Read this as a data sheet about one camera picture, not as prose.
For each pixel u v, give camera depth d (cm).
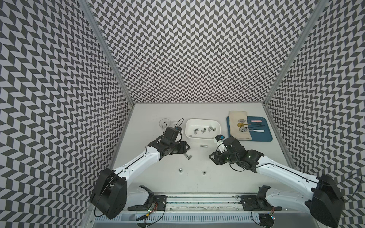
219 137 72
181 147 73
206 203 75
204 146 94
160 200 75
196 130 101
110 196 40
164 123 102
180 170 82
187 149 78
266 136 97
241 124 104
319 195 39
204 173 82
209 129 102
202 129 102
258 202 64
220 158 68
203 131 102
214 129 102
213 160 74
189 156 89
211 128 102
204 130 102
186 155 90
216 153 72
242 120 106
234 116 108
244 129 102
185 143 74
